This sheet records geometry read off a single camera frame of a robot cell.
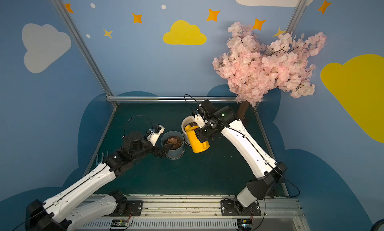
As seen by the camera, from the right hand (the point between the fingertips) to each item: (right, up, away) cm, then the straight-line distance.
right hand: (202, 135), depth 73 cm
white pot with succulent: (-7, +7, +24) cm, 26 cm away
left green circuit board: (-41, -43, -1) cm, 59 cm away
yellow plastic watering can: (-3, -5, -1) cm, 6 cm away
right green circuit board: (+21, -44, -1) cm, 48 cm away
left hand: (-18, -1, +2) cm, 18 cm away
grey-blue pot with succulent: (-14, -10, +11) cm, 21 cm away
